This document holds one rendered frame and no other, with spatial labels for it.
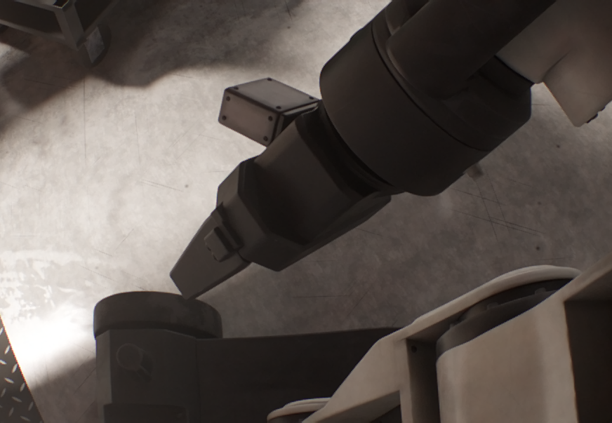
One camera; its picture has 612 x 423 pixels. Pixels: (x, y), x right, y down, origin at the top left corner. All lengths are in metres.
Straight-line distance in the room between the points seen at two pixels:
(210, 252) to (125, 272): 0.83
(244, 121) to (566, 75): 0.20
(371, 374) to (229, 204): 0.22
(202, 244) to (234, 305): 0.76
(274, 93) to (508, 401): 0.23
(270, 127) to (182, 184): 0.87
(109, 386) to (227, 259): 0.57
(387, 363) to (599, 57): 0.32
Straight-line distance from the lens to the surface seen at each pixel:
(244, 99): 0.41
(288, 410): 0.75
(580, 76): 0.30
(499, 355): 0.43
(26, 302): 1.26
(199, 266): 0.40
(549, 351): 0.40
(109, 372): 0.93
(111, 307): 0.98
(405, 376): 0.52
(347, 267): 1.16
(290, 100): 0.42
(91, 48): 1.44
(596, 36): 0.30
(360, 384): 0.55
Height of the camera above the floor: 1.06
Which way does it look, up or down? 62 degrees down
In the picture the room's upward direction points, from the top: 6 degrees counter-clockwise
